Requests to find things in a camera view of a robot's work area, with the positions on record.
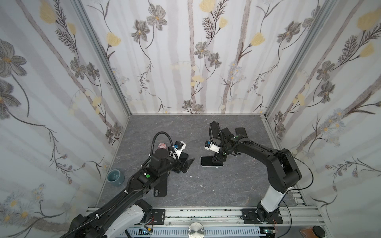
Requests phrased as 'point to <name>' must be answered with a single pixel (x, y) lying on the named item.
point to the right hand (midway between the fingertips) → (213, 151)
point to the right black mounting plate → (259, 216)
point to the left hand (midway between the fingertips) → (184, 150)
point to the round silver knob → (196, 230)
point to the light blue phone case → (209, 166)
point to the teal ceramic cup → (116, 177)
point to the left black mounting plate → (159, 216)
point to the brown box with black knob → (315, 231)
